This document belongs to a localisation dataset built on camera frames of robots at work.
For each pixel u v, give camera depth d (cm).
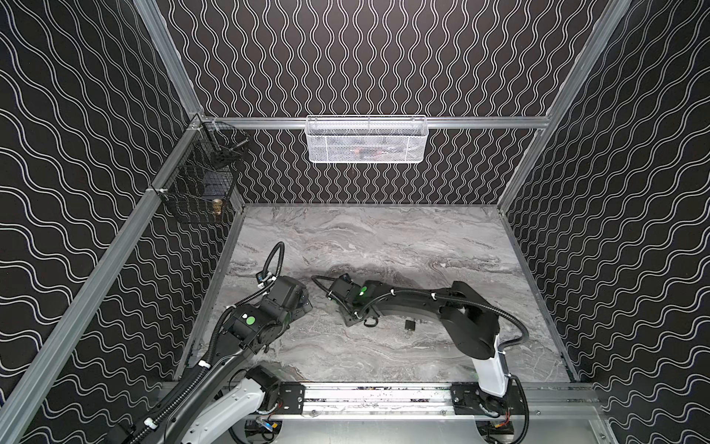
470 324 50
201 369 44
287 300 57
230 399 57
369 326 72
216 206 82
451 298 52
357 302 65
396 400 76
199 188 95
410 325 86
